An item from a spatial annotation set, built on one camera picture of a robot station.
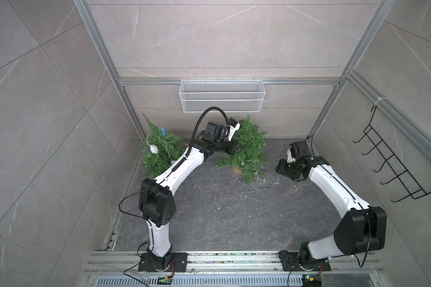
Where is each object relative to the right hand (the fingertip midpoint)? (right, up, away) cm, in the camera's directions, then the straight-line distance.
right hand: (281, 170), depth 86 cm
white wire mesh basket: (-23, +41, +14) cm, 50 cm away
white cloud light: (-58, +10, -13) cm, 60 cm away
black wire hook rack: (+35, -1, -21) cm, 41 cm away
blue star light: (-56, +18, -7) cm, 59 cm away
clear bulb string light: (-8, -8, +10) cm, 15 cm away
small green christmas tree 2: (-17, +5, -1) cm, 18 cm away
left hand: (-19, +13, -6) cm, 24 cm away
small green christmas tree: (-57, +10, -10) cm, 59 cm away
